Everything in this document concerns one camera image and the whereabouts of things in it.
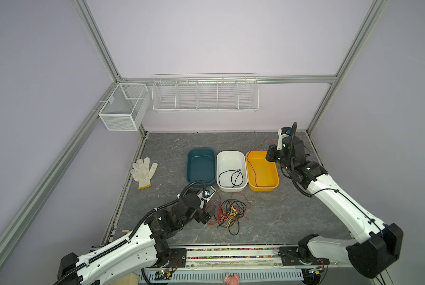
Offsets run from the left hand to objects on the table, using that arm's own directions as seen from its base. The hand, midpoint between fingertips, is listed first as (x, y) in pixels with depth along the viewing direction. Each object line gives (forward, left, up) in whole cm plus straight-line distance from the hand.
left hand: (205, 200), depth 76 cm
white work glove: (+25, +38, -15) cm, 48 cm away
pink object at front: (-28, -9, -11) cm, 31 cm away
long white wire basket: (+55, -2, +17) cm, 57 cm away
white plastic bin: (+22, -15, -15) cm, 30 cm away
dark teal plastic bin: (+27, +3, -13) cm, 30 cm away
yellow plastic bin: (+18, -32, -14) cm, 39 cm away
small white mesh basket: (+53, +45, +10) cm, 70 cm away
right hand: (+17, -30, +13) cm, 37 cm away
